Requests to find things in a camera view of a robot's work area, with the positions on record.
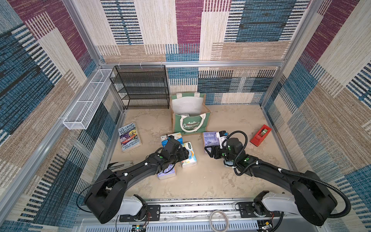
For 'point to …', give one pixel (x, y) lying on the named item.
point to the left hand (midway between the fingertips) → (186, 153)
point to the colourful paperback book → (129, 137)
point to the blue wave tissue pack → (178, 136)
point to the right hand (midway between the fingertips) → (210, 149)
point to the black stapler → (119, 166)
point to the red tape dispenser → (260, 135)
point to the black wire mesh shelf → (141, 86)
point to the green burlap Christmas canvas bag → (191, 114)
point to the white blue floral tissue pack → (192, 159)
